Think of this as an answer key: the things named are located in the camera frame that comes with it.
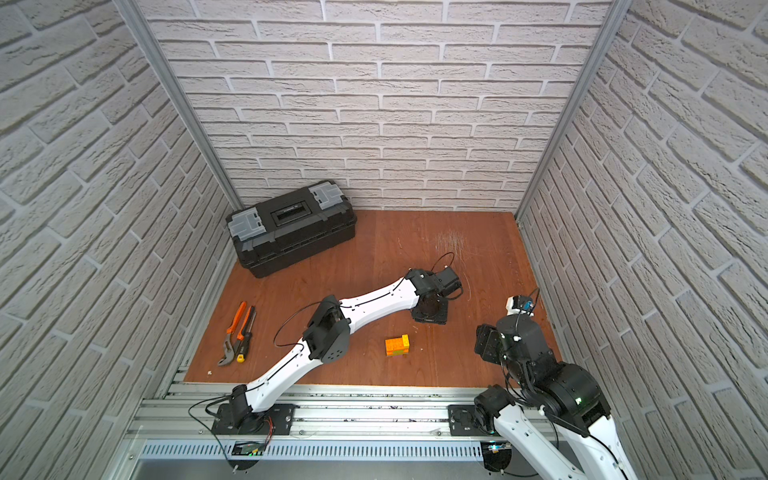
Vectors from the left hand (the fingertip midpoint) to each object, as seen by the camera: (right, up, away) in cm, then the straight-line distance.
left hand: (446, 320), depth 89 cm
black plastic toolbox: (-50, +29, +6) cm, 58 cm away
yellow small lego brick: (-13, -3, -10) cm, 16 cm away
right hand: (+7, +3, -22) cm, 23 cm away
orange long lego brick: (-16, -5, -9) cm, 19 cm away
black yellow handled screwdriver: (-60, -4, -2) cm, 60 cm away
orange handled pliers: (-63, -8, -6) cm, 64 cm away
